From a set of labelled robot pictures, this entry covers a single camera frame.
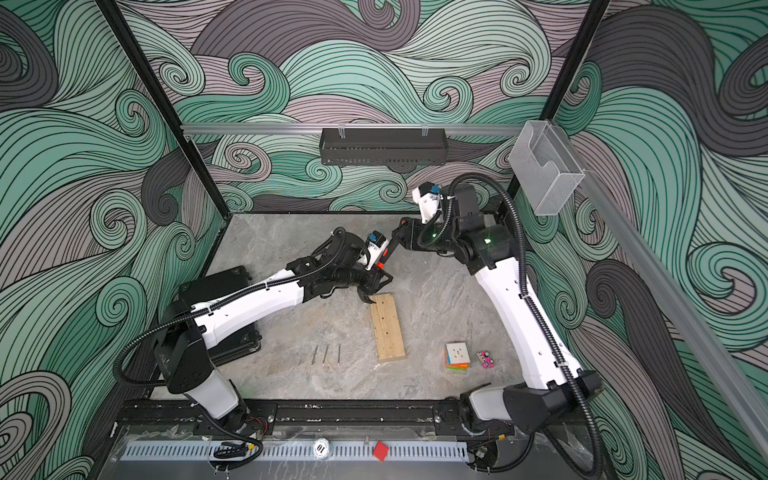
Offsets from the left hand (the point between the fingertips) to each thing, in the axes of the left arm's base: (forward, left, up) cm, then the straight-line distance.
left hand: (387, 270), depth 77 cm
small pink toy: (-16, -27, -19) cm, 37 cm away
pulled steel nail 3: (-14, +14, -22) cm, 29 cm away
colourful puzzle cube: (-17, -19, -16) cm, 30 cm away
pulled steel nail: (-13, +20, -22) cm, 33 cm away
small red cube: (-37, +2, -21) cm, 43 cm away
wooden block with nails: (-11, -1, -18) cm, 20 cm away
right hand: (+1, -1, +14) cm, 14 cm away
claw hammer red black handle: (-1, 0, +9) cm, 9 cm away
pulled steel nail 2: (-14, +17, -22) cm, 32 cm away
